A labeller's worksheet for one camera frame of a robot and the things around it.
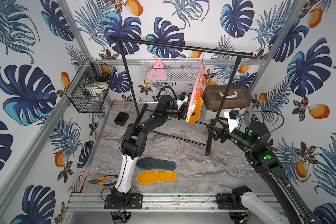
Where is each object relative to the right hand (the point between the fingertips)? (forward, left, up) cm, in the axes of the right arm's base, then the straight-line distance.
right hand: (212, 120), depth 66 cm
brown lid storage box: (+32, -27, -14) cm, 44 cm away
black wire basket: (+42, +74, 0) cm, 85 cm away
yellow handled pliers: (-20, +60, -33) cm, 71 cm away
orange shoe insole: (-15, +30, -35) cm, 49 cm away
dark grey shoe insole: (-7, +32, -34) cm, 48 cm away
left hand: (+16, +6, -10) cm, 20 cm away
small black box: (+27, +59, -32) cm, 72 cm away
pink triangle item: (+38, +29, +1) cm, 48 cm away
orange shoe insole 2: (+15, +5, -16) cm, 23 cm away
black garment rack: (+10, +14, -33) cm, 38 cm away
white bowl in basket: (+22, +62, +1) cm, 66 cm away
